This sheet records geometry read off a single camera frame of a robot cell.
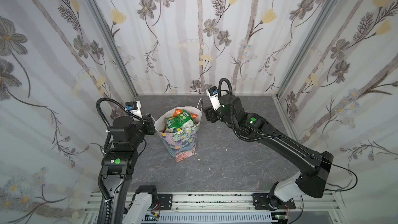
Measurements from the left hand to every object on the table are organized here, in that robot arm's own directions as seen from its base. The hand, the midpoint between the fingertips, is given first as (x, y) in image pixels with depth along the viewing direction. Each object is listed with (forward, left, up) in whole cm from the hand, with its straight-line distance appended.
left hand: (148, 110), depth 65 cm
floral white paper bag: (-7, -13, -20) cm, 25 cm away
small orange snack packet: (+9, -11, -13) cm, 19 cm away
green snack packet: (+4, -14, -13) cm, 20 cm away
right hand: (+4, -26, +2) cm, 26 cm away
